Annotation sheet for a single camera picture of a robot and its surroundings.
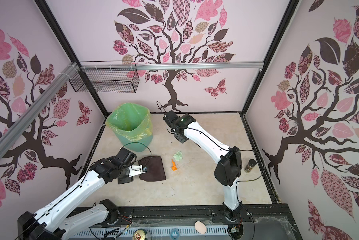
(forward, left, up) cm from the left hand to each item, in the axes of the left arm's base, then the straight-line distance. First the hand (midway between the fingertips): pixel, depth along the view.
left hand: (128, 172), depth 78 cm
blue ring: (-26, -26, -10) cm, 38 cm away
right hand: (+20, -32, +10) cm, 40 cm away
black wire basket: (+55, +20, +23) cm, 63 cm away
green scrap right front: (+14, -27, -9) cm, 32 cm away
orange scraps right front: (+8, -24, -10) cm, 27 cm away
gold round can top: (-27, -11, +1) cm, 30 cm away
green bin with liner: (+35, +6, 0) cm, 35 cm away
